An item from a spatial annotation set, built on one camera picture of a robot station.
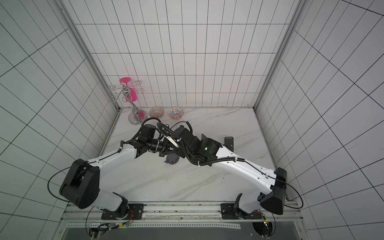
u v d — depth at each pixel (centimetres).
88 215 69
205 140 50
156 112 114
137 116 113
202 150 47
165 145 71
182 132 48
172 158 90
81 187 42
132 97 114
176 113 114
